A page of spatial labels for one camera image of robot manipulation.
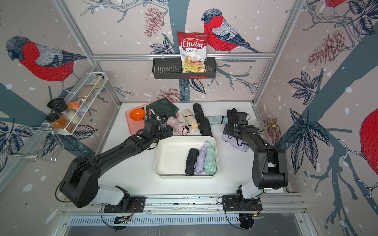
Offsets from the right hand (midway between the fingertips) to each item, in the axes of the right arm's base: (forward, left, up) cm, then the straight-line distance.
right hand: (231, 130), depth 94 cm
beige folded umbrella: (+11, +28, -4) cm, 31 cm away
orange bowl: (+15, +69, -4) cm, 70 cm away
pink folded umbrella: (+1, +34, -2) cm, 34 cm away
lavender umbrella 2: (-14, 0, +8) cm, 16 cm away
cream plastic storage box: (-15, +39, -7) cm, 42 cm away
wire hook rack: (-29, +88, +29) cm, 97 cm away
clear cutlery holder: (0, -20, +2) cm, 20 cm away
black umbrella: (-20, +26, -4) cm, 33 cm away
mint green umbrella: (-25, +15, -1) cm, 29 cm away
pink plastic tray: (+6, +69, -7) cm, 69 cm away
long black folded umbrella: (+8, +18, -5) cm, 20 cm away
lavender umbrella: (-23, +21, -3) cm, 31 cm away
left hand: (-5, +39, +8) cm, 40 cm away
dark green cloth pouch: (+24, +50, -7) cm, 56 cm away
